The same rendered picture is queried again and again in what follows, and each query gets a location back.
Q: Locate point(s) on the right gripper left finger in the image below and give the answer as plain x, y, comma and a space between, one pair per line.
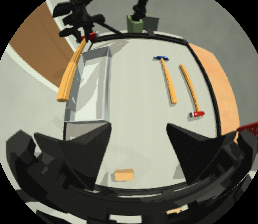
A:
83, 155

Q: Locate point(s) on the small tan block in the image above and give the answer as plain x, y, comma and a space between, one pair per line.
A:
123, 175

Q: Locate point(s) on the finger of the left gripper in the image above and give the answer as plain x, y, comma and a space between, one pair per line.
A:
77, 35
87, 30

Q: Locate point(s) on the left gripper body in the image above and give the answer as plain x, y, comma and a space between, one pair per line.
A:
82, 23

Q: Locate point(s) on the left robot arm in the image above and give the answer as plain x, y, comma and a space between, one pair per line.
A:
65, 8

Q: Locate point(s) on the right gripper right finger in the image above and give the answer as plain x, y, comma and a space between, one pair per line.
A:
195, 152

